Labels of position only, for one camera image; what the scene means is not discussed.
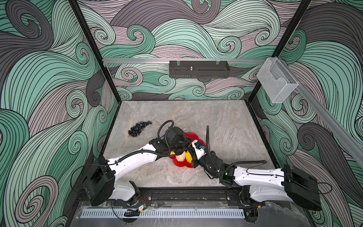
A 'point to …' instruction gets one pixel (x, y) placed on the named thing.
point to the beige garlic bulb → (181, 158)
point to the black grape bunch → (135, 131)
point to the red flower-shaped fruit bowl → (185, 163)
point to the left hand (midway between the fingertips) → (193, 142)
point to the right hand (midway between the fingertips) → (188, 149)
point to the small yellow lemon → (172, 153)
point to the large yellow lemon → (188, 157)
